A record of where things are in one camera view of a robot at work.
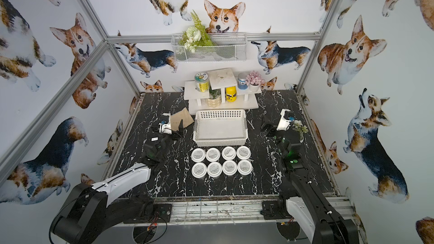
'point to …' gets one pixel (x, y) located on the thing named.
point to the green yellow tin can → (202, 82)
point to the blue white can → (241, 81)
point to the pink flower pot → (254, 80)
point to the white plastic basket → (220, 127)
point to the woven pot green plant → (215, 100)
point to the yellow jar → (230, 94)
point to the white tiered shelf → (224, 95)
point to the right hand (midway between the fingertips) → (276, 112)
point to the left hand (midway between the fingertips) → (170, 115)
